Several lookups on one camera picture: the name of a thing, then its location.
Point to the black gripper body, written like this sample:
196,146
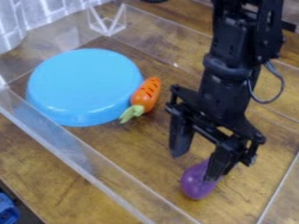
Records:
216,107

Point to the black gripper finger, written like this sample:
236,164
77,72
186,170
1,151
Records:
222,161
181,135

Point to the purple toy eggplant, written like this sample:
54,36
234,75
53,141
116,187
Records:
194,186

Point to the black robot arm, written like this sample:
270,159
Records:
248,40

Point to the blue round tray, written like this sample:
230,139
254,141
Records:
82,87

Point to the orange toy carrot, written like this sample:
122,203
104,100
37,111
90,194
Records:
144,99

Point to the blue object at corner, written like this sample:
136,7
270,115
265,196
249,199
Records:
10,213

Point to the white brick pattern curtain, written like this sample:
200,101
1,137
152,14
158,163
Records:
24,15

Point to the clear acrylic enclosure wall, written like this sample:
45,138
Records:
112,174

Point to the clear acrylic corner bracket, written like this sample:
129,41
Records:
105,25

